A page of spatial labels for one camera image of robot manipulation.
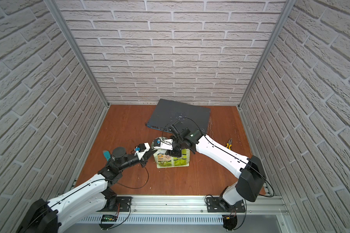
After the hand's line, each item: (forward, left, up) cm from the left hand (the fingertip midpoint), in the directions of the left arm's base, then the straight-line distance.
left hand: (154, 145), depth 76 cm
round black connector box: (-33, -38, -18) cm, 54 cm away
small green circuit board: (-31, +22, -20) cm, 43 cm away
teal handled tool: (+2, +32, -17) cm, 37 cm away
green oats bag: (-5, -4, -9) cm, 11 cm away
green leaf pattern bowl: (-3, -3, -1) cm, 4 cm away
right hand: (-3, -5, -1) cm, 6 cm away
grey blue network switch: (+38, -4, -17) cm, 42 cm away
